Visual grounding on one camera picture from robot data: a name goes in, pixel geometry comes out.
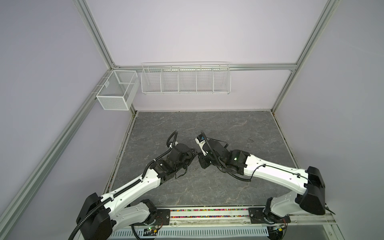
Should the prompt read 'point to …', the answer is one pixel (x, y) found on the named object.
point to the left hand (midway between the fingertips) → (197, 152)
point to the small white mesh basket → (119, 91)
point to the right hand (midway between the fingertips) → (198, 155)
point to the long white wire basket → (186, 78)
